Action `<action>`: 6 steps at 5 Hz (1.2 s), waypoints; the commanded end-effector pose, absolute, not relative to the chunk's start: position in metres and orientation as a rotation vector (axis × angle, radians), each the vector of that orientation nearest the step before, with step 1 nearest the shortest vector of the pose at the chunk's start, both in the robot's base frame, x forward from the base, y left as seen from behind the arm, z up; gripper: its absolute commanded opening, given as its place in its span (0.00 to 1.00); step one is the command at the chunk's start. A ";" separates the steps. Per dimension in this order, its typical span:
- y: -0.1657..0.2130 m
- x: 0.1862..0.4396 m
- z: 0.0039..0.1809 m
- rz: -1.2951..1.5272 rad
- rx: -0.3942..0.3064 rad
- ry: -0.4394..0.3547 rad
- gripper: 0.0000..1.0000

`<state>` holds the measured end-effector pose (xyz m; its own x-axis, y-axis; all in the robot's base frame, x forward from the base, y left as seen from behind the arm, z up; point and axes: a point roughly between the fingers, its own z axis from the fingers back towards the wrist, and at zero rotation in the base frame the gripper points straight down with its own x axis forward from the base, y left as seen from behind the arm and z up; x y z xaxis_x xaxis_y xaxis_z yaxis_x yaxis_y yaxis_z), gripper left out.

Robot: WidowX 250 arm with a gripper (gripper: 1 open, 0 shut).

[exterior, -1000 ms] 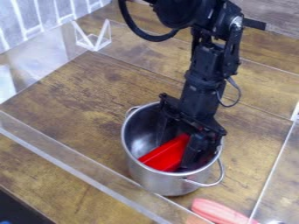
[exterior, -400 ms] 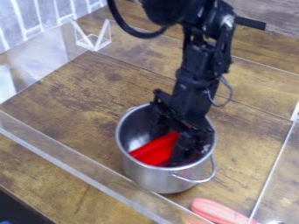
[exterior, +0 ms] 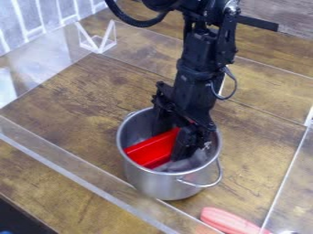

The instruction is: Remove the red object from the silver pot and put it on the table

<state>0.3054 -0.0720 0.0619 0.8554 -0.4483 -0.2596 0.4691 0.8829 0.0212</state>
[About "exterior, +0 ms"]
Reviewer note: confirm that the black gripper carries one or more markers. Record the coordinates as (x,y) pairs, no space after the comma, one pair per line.
(182,105)

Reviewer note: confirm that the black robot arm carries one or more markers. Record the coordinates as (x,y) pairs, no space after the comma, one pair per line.
(208,32)

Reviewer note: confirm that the clear acrylic front panel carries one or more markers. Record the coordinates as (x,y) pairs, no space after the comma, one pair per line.
(164,217)

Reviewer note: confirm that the clear acrylic panel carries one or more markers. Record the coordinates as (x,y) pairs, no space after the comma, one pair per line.
(290,212)
(164,217)

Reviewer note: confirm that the orange plastic handle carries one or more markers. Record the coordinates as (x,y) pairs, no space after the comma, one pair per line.
(228,223)

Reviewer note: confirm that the red plastic block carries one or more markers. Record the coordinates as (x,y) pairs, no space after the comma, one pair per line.
(151,152)

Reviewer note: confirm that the clear acrylic triangle bracket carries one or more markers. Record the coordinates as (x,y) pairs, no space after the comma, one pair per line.
(95,43)

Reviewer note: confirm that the clear acrylic right panel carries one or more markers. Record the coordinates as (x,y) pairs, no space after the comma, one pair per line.
(290,212)

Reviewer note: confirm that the silver metal pot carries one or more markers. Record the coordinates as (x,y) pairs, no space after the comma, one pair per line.
(175,180)

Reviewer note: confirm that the black wall strip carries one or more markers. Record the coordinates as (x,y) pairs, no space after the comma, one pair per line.
(254,22)

